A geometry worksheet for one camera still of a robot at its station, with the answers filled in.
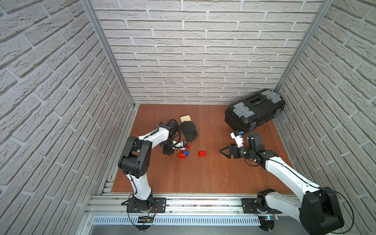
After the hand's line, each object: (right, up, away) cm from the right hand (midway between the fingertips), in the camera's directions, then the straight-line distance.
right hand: (226, 150), depth 82 cm
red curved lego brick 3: (-23, 0, +15) cm, 27 cm away
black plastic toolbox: (+14, +21, +9) cm, 27 cm away
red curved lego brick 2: (-27, -5, +7) cm, 28 cm away
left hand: (-35, 0, +11) cm, 37 cm away
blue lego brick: (-23, -3, +7) cm, 25 cm away
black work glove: (-22, +10, +21) cm, 32 cm away
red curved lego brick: (-14, -4, +10) cm, 17 cm away
